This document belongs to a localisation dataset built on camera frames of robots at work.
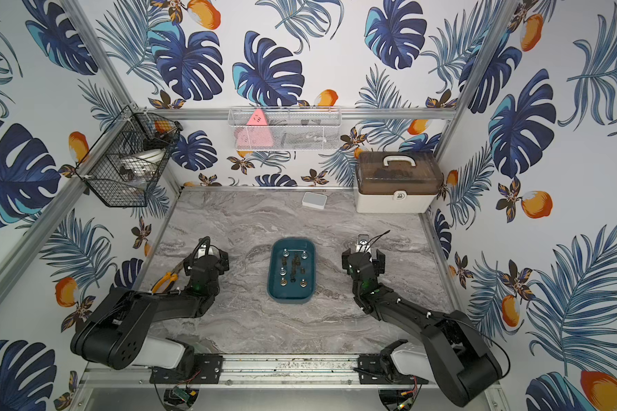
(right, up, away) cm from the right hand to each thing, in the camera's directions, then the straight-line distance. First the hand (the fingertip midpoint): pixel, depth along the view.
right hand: (365, 249), depth 88 cm
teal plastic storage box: (-26, -8, +6) cm, 28 cm away
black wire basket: (-76, +28, -8) cm, 81 cm away
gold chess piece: (-28, -12, +2) cm, 31 cm away
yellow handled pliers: (-69, -10, +4) cm, 70 cm away
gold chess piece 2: (-21, -12, +2) cm, 25 cm away
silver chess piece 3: (-29, -9, +5) cm, 31 cm away
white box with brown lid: (+17, +26, +18) cm, 36 cm away
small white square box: (-17, +19, +29) cm, 38 cm away
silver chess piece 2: (-21, -3, +10) cm, 24 cm away
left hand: (-56, 0, +2) cm, 56 cm away
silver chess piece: (-29, -3, +10) cm, 30 cm away
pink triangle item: (-38, +41, +2) cm, 56 cm away
